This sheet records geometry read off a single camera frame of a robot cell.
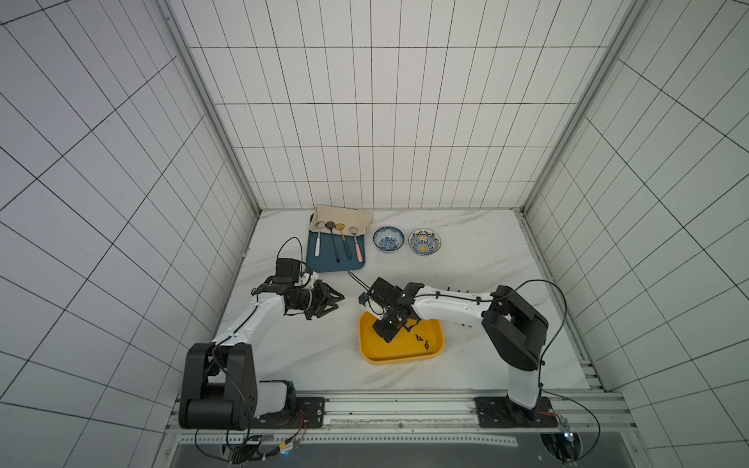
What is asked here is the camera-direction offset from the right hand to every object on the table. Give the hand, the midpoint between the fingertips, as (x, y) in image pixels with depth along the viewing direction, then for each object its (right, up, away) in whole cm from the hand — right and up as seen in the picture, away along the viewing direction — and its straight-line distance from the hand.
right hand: (373, 334), depth 87 cm
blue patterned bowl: (+5, +29, +22) cm, 37 cm away
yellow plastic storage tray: (+16, -1, -2) cm, 16 cm away
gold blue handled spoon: (-14, +33, +27) cm, 45 cm away
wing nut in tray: (+14, 0, -1) cm, 14 cm away
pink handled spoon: (-8, +32, +25) cm, 41 cm away
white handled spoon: (-22, +34, +27) cm, 49 cm away
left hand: (-10, +11, -3) cm, 15 cm away
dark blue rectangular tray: (-17, +21, +18) cm, 33 cm away
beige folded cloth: (-11, +38, +30) cm, 50 cm away
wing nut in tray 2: (+16, -2, -3) cm, 16 cm away
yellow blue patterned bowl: (+19, +28, +21) cm, 39 cm away
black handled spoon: (-18, +34, +28) cm, 48 cm away
